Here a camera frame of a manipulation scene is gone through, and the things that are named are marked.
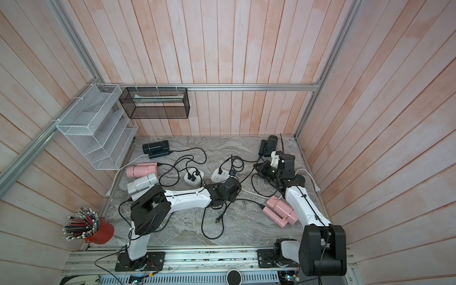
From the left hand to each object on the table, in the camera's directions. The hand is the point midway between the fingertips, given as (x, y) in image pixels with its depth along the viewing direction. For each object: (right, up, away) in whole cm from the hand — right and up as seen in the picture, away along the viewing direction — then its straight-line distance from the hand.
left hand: (231, 191), depth 91 cm
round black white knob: (0, -27, -25) cm, 37 cm away
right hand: (+11, +15, -7) cm, 20 cm away
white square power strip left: (-22, +6, +4) cm, 23 cm away
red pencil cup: (-62, -9, -18) cm, 65 cm away
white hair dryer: (-50, +2, 0) cm, 50 cm away
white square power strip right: (-7, +6, +5) cm, 11 cm away
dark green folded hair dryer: (-46, +22, +17) cm, 54 cm away
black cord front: (-5, -11, -5) cm, 13 cm away
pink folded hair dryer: (-50, +11, +6) cm, 51 cm away
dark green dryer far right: (+24, +25, +20) cm, 40 cm away
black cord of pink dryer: (-32, +11, +10) cm, 35 cm away
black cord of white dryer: (-49, -17, -7) cm, 53 cm away
